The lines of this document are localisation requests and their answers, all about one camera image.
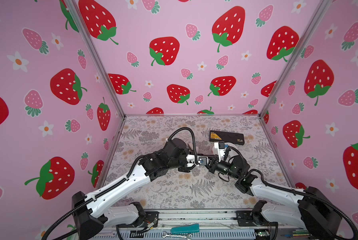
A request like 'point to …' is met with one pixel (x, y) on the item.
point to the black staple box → (226, 137)
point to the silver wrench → (164, 235)
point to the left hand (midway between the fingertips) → (196, 154)
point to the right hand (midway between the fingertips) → (199, 157)
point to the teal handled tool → (185, 229)
